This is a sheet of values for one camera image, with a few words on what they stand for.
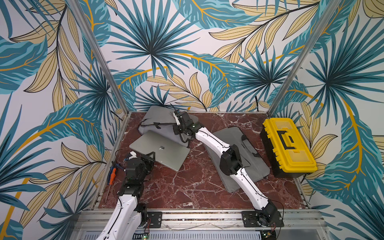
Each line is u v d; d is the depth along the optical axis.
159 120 0.91
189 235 0.70
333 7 0.69
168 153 0.99
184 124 0.79
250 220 0.73
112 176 0.86
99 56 0.85
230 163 0.66
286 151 0.79
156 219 0.73
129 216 0.53
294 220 0.76
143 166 0.72
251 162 0.91
